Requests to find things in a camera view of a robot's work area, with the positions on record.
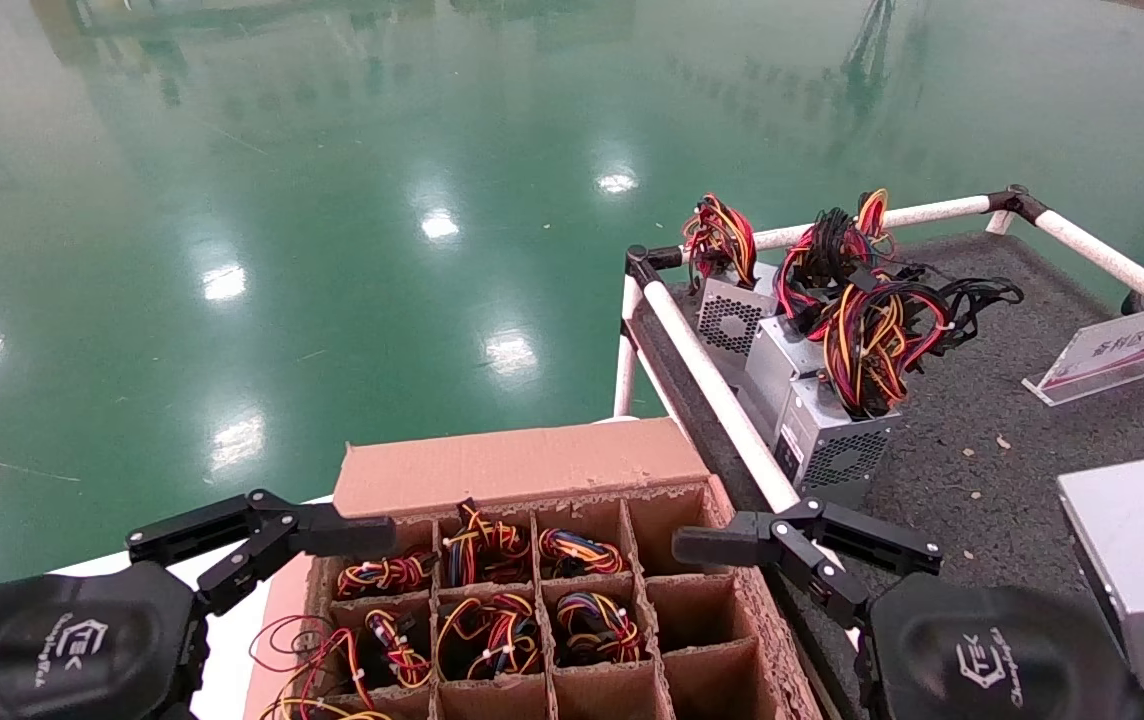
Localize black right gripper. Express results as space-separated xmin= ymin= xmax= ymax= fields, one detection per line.
xmin=672 ymin=497 xmax=1144 ymax=720

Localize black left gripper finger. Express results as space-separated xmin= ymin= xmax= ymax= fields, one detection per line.
xmin=194 ymin=503 xmax=398 ymax=616

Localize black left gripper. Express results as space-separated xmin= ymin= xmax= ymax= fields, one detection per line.
xmin=0 ymin=490 xmax=280 ymax=720

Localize power supply with coloured wires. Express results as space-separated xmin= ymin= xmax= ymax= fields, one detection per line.
xmin=774 ymin=280 xmax=953 ymax=506
xmin=362 ymin=608 xmax=433 ymax=691
xmin=537 ymin=528 xmax=630 ymax=579
xmin=554 ymin=590 xmax=645 ymax=668
xmin=435 ymin=592 xmax=543 ymax=681
xmin=442 ymin=500 xmax=533 ymax=588
xmin=335 ymin=553 xmax=433 ymax=601

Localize brown cardboard divider box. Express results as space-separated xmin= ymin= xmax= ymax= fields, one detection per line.
xmin=242 ymin=418 xmax=823 ymax=720

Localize white table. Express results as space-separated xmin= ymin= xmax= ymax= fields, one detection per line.
xmin=50 ymin=495 xmax=338 ymax=720

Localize clear acrylic sign holder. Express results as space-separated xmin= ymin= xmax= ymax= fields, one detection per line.
xmin=1022 ymin=300 xmax=1144 ymax=408

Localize power supply loose red wires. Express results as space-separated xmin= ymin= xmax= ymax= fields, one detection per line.
xmin=247 ymin=615 xmax=393 ymax=720

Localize power supply black red wires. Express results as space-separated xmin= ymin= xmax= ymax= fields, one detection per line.
xmin=744 ymin=188 xmax=898 ymax=431

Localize white pipe cart frame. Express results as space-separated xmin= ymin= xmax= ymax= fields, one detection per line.
xmin=612 ymin=185 xmax=1144 ymax=651

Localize power supply red yellow wires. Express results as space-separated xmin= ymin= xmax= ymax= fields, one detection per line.
xmin=680 ymin=192 xmax=785 ymax=356

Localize power supply with black cables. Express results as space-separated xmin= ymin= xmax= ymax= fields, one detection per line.
xmin=872 ymin=262 xmax=1026 ymax=346

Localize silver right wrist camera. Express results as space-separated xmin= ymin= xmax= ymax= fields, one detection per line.
xmin=1057 ymin=458 xmax=1144 ymax=696

